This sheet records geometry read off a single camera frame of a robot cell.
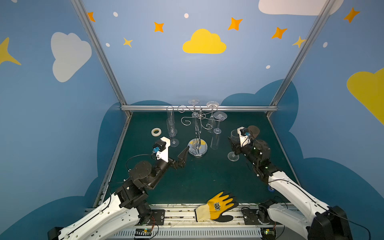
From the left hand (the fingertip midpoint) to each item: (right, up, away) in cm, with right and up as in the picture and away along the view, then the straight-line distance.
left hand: (177, 141), depth 62 cm
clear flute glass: (+28, +2, +13) cm, 31 cm away
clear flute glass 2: (-8, +15, +31) cm, 36 cm away
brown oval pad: (+47, +4, +34) cm, 58 cm away
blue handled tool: (+36, -18, -6) cm, 41 cm away
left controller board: (-18, -46, +11) cm, 50 cm away
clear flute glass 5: (+20, +12, +13) cm, 27 cm away
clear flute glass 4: (+18, +19, +22) cm, 34 cm away
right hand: (+30, +2, +18) cm, 35 cm away
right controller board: (+44, -47, +12) cm, 66 cm away
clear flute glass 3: (-6, +3, +32) cm, 32 cm away
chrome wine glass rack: (+10, -9, +40) cm, 42 cm away
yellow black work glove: (+18, -35, +14) cm, 42 cm away
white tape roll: (-21, +2, +46) cm, 51 cm away
